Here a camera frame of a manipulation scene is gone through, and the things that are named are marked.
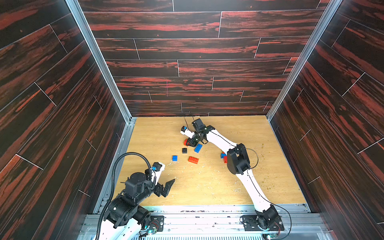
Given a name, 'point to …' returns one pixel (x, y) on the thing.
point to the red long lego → (193, 160)
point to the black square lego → (184, 150)
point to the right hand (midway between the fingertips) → (191, 140)
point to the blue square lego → (174, 158)
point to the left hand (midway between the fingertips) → (167, 175)
